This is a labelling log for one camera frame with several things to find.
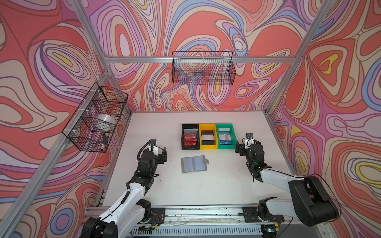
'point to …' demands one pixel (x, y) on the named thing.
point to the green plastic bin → (232, 146)
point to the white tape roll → (104, 123)
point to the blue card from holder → (225, 142)
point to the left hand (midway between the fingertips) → (159, 147)
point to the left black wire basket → (99, 99)
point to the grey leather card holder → (196, 163)
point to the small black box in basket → (105, 140)
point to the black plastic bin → (190, 129)
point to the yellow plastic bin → (208, 137)
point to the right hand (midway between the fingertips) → (245, 143)
